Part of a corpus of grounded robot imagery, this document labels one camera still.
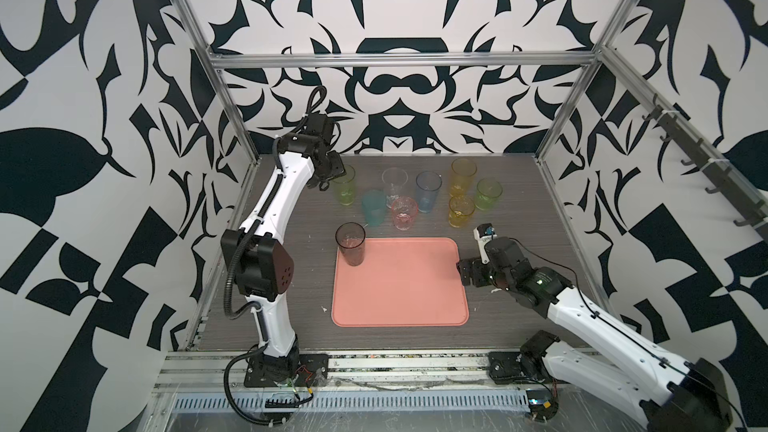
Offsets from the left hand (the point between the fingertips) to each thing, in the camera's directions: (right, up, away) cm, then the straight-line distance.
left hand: (331, 167), depth 85 cm
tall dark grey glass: (+5, -21, +4) cm, 22 cm away
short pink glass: (+21, -13, +17) cm, 30 cm away
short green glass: (+50, -7, +19) cm, 54 cm away
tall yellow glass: (+41, -3, +17) cm, 44 cm away
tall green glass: (+2, -5, +14) cm, 15 cm away
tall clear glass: (+18, -3, +12) cm, 22 cm away
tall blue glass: (+29, -4, +12) cm, 31 cm away
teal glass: (+12, -12, +12) cm, 20 cm away
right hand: (+39, -25, -4) cm, 46 cm away
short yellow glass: (+40, -13, +17) cm, 46 cm away
